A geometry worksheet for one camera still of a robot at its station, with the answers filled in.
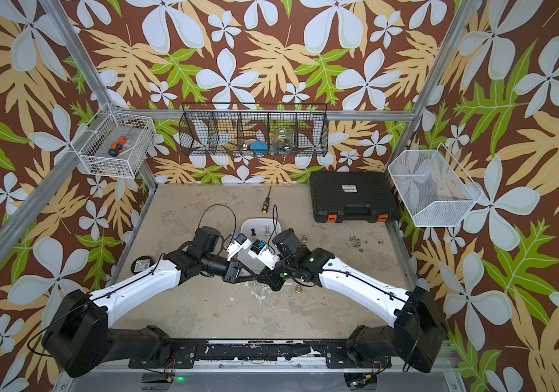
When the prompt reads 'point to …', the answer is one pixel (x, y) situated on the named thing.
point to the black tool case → (352, 197)
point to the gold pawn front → (298, 290)
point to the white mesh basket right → (435, 191)
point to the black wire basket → (255, 130)
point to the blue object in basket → (259, 148)
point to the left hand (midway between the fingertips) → (256, 275)
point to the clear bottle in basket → (282, 142)
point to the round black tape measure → (140, 263)
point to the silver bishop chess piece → (267, 233)
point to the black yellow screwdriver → (266, 202)
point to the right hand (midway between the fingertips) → (257, 276)
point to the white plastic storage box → (257, 229)
